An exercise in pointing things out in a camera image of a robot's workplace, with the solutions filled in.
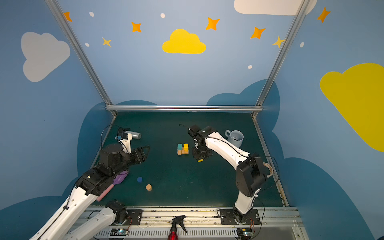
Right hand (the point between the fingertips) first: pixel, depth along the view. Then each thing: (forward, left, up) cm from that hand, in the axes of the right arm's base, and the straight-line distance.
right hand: (200, 157), depth 84 cm
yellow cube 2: (-2, 0, -1) cm, 2 cm away
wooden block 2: (+9, +11, -10) cm, 17 cm away
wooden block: (+7, +14, -8) cm, 17 cm away
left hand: (-5, +26, +15) cm, 30 cm away
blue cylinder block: (-11, +35, -9) cm, 38 cm away
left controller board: (-37, +38, -10) cm, 54 cm away
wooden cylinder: (-16, +28, -9) cm, 33 cm away
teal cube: (+10, +14, -6) cm, 18 cm away
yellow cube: (+10, +10, -6) cm, 15 cm away
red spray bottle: (-36, +11, -8) cm, 39 cm away
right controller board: (-34, -22, -12) cm, 42 cm away
